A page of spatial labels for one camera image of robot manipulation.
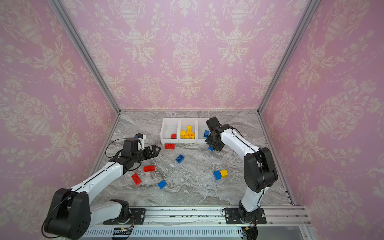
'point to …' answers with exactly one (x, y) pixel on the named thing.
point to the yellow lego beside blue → (224, 173)
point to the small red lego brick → (173, 136)
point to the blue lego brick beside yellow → (217, 175)
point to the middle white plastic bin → (183, 123)
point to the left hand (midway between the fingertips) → (155, 150)
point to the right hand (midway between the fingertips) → (211, 144)
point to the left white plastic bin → (169, 130)
